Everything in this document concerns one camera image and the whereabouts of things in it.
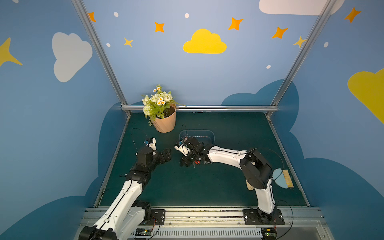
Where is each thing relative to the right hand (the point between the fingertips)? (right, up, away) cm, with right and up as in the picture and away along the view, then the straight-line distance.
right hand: (182, 157), depth 91 cm
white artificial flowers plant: (-16, +32, -2) cm, 36 cm away
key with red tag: (+9, +2, -20) cm, 22 cm away
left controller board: (-18, -33, -19) cm, 42 cm away
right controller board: (+44, -34, -18) cm, 59 cm away
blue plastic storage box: (+16, +12, +16) cm, 25 cm away
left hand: (-10, +7, -8) cm, 14 cm away
